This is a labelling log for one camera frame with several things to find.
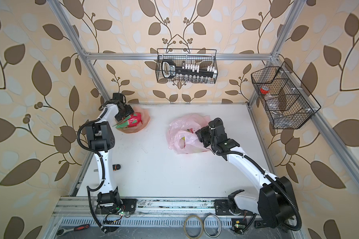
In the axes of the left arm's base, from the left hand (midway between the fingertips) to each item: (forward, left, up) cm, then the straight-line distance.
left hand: (127, 111), depth 106 cm
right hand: (-24, -48, +12) cm, 55 cm away
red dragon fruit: (-9, -7, +1) cm, 11 cm away
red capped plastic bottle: (-5, -86, +25) cm, 90 cm away
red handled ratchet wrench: (-70, +13, -7) cm, 71 cm away
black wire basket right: (-13, -95, +26) cm, 99 cm away
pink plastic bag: (-28, -41, +13) cm, 51 cm away
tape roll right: (-67, -53, -3) cm, 85 cm away
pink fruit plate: (-4, -13, -4) cm, 14 cm away
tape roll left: (-66, -52, -3) cm, 84 cm away
